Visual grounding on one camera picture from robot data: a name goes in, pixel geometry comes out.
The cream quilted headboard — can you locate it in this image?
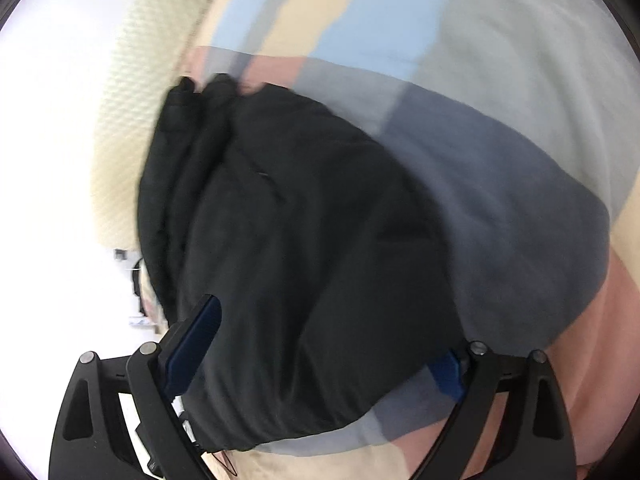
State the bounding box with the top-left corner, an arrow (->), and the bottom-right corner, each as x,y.
91,0 -> 215,250

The black puffer jacket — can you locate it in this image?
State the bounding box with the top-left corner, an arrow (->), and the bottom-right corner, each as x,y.
137,75 -> 463,452

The plaid patchwork duvet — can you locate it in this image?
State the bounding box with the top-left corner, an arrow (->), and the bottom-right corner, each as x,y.
181,0 -> 639,479

